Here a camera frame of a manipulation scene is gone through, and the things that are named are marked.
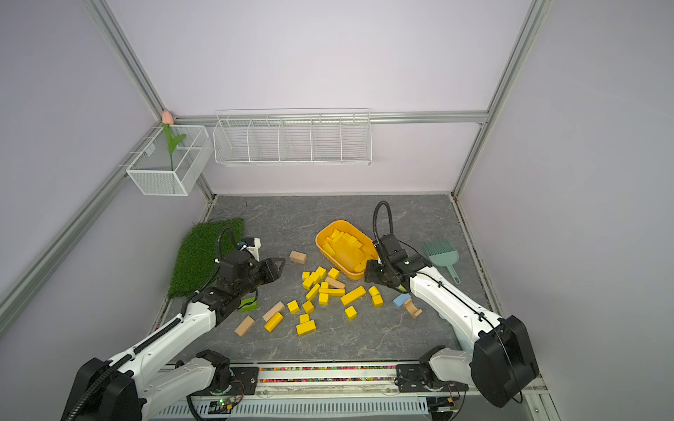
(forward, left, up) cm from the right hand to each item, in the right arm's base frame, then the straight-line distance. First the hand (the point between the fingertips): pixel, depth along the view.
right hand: (370, 271), depth 84 cm
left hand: (+2, +29, +3) cm, 29 cm away
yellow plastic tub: (+16, +8, -11) cm, 21 cm away
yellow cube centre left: (-8, +25, -9) cm, 28 cm away
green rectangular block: (-13, +35, +4) cm, 37 cm away
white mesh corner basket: (+24, +69, +22) cm, 77 cm away
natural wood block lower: (-13, +41, -11) cm, 44 cm away
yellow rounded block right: (-3, -2, -9) cm, 10 cm away
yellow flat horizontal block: (-2, +13, -10) cm, 16 cm away
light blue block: (-5, -11, -10) cm, 16 cm away
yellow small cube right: (-10, +6, -9) cm, 15 cm away
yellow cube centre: (-8, +21, -9) cm, 24 cm away
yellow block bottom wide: (-15, +20, -9) cm, 27 cm away
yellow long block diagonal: (-4, +6, -10) cm, 12 cm away
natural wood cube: (+11, +26, -9) cm, 30 cm away
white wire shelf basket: (+45, +27, +20) cm, 57 cm away
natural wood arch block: (-9, -14, -10) cm, 19 cm away
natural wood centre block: (+1, +12, -10) cm, 16 cm away
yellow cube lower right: (-6, -2, -9) cm, 11 cm away
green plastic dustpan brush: (+13, -29, -9) cm, 33 cm away
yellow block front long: (-13, +31, -10) cm, 35 cm away
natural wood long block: (-8, +31, -10) cm, 33 cm away
